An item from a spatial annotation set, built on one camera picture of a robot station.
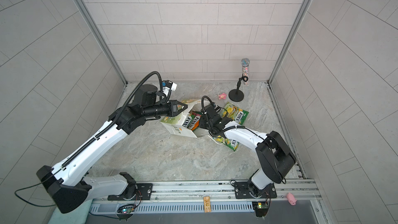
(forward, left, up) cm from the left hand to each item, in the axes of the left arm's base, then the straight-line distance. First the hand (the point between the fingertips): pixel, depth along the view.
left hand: (191, 106), depth 64 cm
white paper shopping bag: (0, +10, -16) cm, 18 cm away
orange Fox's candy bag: (+5, 0, -24) cm, 25 cm away
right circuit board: (-33, -31, -32) cm, 55 cm away
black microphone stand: (+31, -28, -31) cm, 52 cm away
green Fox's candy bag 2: (-5, -21, -30) cm, 37 cm away
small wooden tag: (-32, -7, -30) cm, 44 cm away
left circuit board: (-34, +27, -28) cm, 51 cm away
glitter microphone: (+31, -28, -2) cm, 42 cm away
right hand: (+6, -3, -24) cm, 25 cm away
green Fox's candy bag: (+15, -24, -29) cm, 41 cm away
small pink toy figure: (+29, -18, -30) cm, 45 cm away
